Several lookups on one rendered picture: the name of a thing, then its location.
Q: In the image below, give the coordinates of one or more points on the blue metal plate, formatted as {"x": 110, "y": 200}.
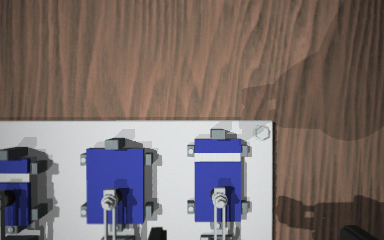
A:
{"x": 122, "y": 169}

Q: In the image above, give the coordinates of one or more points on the blue rectangular block with white slot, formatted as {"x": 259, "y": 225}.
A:
{"x": 15, "y": 175}

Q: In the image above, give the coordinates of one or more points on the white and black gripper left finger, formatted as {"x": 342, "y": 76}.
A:
{"x": 157, "y": 233}

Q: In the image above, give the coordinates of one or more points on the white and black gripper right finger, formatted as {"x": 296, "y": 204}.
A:
{"x": 354, "y": 232}

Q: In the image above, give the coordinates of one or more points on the blue rectangular block with white band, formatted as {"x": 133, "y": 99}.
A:
{"x": 217, "y": 164}

